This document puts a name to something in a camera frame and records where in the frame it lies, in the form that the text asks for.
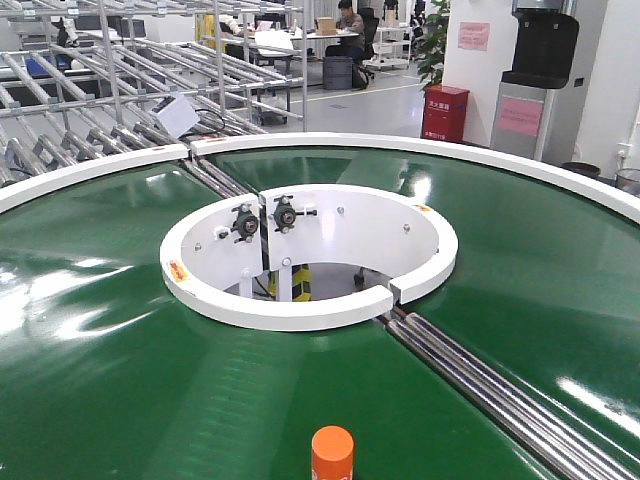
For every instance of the person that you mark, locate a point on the person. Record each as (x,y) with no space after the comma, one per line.
(350,27)

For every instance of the black bag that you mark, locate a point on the black bag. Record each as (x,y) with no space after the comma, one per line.
(361,77)

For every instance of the grey waste bin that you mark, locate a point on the grey waste bin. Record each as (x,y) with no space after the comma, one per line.
(337,73)

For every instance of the round white conveyor green belt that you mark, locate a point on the round white conveyor green belt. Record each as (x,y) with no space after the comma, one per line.
(150,350)

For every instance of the pink paper notice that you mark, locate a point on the pink paper notice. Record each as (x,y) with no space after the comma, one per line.
(473,36)

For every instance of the black office chair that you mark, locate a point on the black office chair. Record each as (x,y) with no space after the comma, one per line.
(371,30)

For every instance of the black round bin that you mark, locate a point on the black round bin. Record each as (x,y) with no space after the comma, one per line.
(581,169)

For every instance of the white control box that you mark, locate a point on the white control box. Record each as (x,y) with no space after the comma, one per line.
(177,116)

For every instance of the red cabinet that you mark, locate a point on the red cabinet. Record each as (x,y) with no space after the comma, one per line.
(445,115)

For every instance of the open cardboard box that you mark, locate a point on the open cardboard box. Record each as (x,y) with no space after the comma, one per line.
(326,26)

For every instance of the grey black water dispenser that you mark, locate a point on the grey black water dispenser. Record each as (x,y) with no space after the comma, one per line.
(540,65)

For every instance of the orange cylinder capacitor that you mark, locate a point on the orange cylinder capacitor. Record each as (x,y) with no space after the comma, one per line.
(332,452)

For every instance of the white desk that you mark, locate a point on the white desk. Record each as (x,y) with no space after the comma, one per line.
(295,39)

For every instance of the white cart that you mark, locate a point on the white cart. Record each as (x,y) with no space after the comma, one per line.
(392,47)

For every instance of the tall leafy potted plant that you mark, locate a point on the tall leafy potted plant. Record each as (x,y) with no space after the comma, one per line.
(434,45)

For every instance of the steel roller rack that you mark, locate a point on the steel roller rack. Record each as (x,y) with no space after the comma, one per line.
(150,65)

